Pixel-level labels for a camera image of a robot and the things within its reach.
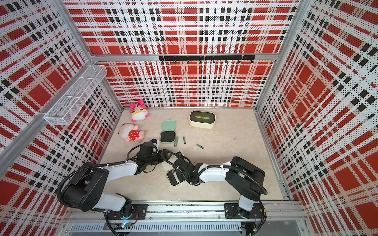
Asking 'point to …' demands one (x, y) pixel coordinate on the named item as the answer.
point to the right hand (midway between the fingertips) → (183, 170)
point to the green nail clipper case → (168, 134)
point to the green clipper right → (200, 146)
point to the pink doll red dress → (129, 132)
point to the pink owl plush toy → (139, 112)
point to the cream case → (175, 176)
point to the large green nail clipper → (176, 141)
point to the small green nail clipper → (184, 142)
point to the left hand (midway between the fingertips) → (171, 154)
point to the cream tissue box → (202, 119)
